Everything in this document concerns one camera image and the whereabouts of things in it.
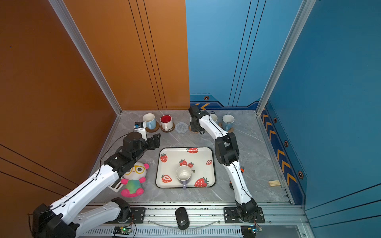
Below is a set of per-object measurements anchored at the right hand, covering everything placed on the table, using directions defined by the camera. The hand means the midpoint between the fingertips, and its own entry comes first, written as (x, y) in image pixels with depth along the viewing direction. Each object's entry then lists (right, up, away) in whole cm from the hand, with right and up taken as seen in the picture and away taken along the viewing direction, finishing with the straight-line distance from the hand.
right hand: (196, 128), depth 104 cm
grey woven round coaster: (-11, +1, +5) cm, 12 cm away
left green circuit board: (-36, -49, -33) cm, 69 cm away
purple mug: (-8, -27, -17) cm, 33 cm away
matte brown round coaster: (-29, +1, +5) cm, 29 cm away
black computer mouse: (-7, -43, -33) cm, 54 cm away
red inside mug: (-22, +5, +4) cm, 23 cm away
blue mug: (+22, +5, -3) cm, 23 cm away
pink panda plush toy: (-34, -27, -24) cm, 50 cm away
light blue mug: (-31, +5, -4) cm, 32 cm away
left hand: (-22, -2, -26) cm, 34 cm away
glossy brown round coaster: (-19, -2, +2) cm, 20 cm away
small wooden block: (+45, -31, -19) cm, 58 cm away
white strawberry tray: (+3, -20, -10) cm, 23 cm away
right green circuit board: (+26, -48, -34) cm, 64 cm away
